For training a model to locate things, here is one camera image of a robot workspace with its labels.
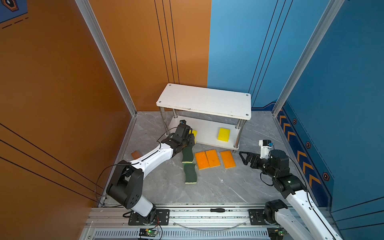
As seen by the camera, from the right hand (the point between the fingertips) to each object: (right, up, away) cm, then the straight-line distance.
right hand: (245, 154), depth 77 cm
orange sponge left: (-22, -6, +14) cm, 27 cm away
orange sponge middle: (-15, -6, +16) cm, 23 cm away
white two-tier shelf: (-10, +27, +2) cm, 29 cm away
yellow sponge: (-8, +9, +20) cm, 23 cm away
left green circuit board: (-49, -36, -7) cm, 61 cm away
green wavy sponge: (-31, -3, +14) cm, 34 cm away
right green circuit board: (+12, -36, -8) cm, 39 cm away
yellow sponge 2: (-27, +11, +12) cm, 31 cm away
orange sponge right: (-5, -7, +17) cm, 19 cm away
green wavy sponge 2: (-29, -13, +7) cm, 32 cm away
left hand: (-28, +8, +11) cm, 31 cm away
